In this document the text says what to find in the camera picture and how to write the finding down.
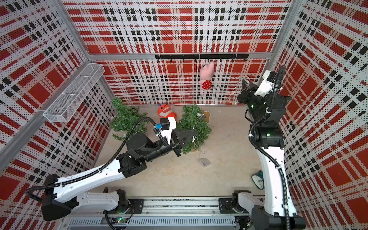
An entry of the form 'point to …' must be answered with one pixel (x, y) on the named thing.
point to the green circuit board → (121, 221)
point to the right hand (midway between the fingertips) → (245, 80)
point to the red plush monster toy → (165, 110)
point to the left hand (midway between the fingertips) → (197, 131)
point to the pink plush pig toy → (206, 74)
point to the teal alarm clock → (258, 179)
